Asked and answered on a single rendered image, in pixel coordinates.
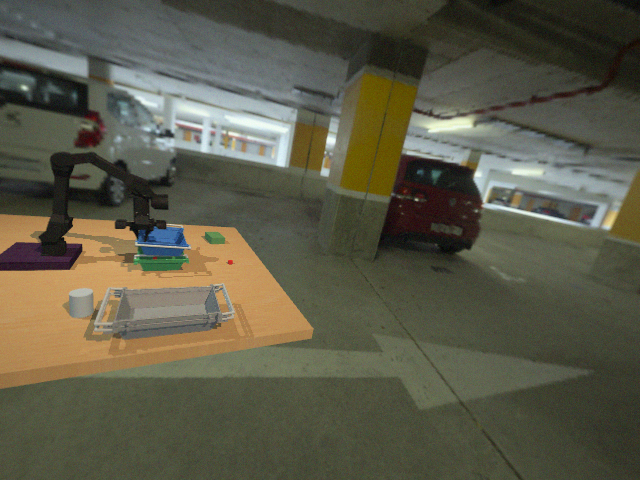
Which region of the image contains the grey cylinder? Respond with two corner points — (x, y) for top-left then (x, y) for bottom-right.
(69, 288), (94, 318)

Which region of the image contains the green cube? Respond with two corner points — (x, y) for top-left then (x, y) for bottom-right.
(205, 232), (225, 244)

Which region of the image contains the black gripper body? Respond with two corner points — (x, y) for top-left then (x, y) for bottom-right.
(115, 209), (166, 229)

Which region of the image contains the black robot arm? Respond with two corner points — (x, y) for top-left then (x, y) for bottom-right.
(39, 151), (168, 256)

